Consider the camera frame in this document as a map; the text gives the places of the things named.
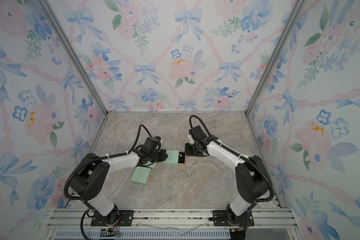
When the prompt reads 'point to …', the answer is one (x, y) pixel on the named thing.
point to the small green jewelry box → (140, 175)
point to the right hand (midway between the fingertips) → (187, 151)
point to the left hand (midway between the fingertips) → (169, 155)
